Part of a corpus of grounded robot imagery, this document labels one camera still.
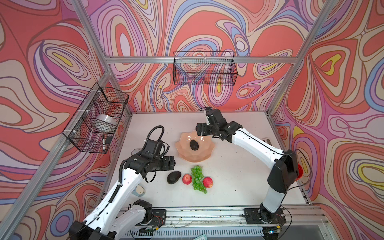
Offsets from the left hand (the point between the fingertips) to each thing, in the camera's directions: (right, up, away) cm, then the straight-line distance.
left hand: (169, 162), depth 77 cm
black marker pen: (-32, +10, -5) cm, 34 cm away
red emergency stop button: (+68, -5, -1) cm, 68 cm away
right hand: (+18, +16, +8) cm, 26 cm away
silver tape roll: (-30, +22, -3) cm, 38 cm away
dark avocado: (+13, +7, +17) cm, 23 cm away
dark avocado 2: (+1, -10, +5) cm, 11 cm away
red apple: (+9, -11, +5) cm, 15 cm away
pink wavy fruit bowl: (+21, +5, +21) cm, 30 cm away
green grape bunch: (+15, -9, +5) cm, 18 cm away
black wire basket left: (-36, +20, -6) cm, 41 cm away
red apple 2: (+20, -12, +3) cm, 24 cm away
